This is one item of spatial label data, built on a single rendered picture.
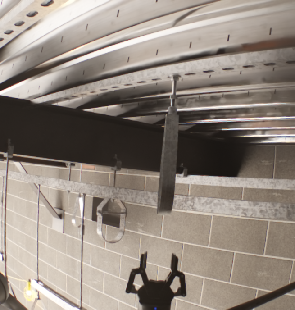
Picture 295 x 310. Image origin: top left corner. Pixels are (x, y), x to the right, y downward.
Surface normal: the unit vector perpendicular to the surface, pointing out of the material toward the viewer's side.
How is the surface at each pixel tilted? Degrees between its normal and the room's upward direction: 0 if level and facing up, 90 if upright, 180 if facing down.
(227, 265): 90
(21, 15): 180
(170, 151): 74
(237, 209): 90
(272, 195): 90
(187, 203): 90
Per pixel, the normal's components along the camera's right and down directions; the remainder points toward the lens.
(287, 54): -0.73, -0.11
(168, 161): 0.07, -0.34
